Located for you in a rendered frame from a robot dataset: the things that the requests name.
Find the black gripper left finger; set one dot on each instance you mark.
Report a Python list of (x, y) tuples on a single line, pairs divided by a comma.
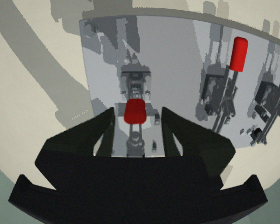
[(82, 138)]

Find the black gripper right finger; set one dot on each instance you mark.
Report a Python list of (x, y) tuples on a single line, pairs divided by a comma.
[(216, 150)]

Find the grey fixture plate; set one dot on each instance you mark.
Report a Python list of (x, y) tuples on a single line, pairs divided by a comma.
[(178, 52)]

